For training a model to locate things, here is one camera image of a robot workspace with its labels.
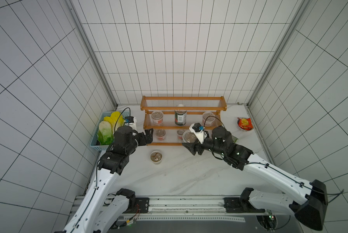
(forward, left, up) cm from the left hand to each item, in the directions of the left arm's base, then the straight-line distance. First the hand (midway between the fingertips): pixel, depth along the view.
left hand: (143, 134), depth 74 cm
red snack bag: (+21, -67, -18) cm, 72 cm away
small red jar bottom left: (+10, -7, -15) cm, 20 cm away
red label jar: (+14, -6, -3) cm, 16 cm away
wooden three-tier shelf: (+14, -14, -3) cm, 20 cm away
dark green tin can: (+12, -20, 0) cm, 23 cm away
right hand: (-4, -20, +2) cm, 21 cm away
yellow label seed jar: (-5, -5, -18) cm, 19 cm away
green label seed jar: (-5, -23, +5) cm, 24 cm away
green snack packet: (+11, -58, -22) cm, 63 cm away
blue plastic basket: (+4, +36, -18) cm, 41 cm away
